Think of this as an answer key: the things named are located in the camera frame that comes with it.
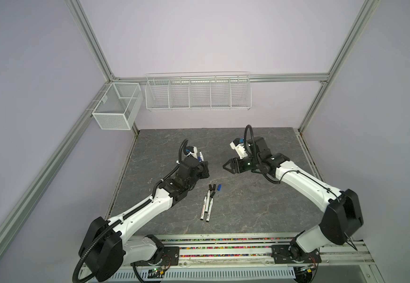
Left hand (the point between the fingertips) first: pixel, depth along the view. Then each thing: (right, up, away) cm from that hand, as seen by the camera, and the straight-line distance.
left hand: (207, 164), depth 80 cm
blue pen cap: (+6, -14, +15) cm, 21 cm away
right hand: (+9, -1, +1) cm, 9 cm away
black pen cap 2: (+2, -17, +12) cm, 21 cm away
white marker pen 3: (+1, -23, +6) cm, 24 cm away
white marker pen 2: (-2, -22, +7) cm, 24 cm away
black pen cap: (+1, -13, +14) cm, 20 cm away
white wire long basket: (-6, +40, +19) cm, 44 cm away
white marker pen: (0, -19, +9) cm, 21 cm away
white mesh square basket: (-53, +32, +22) cm, 66 cm away
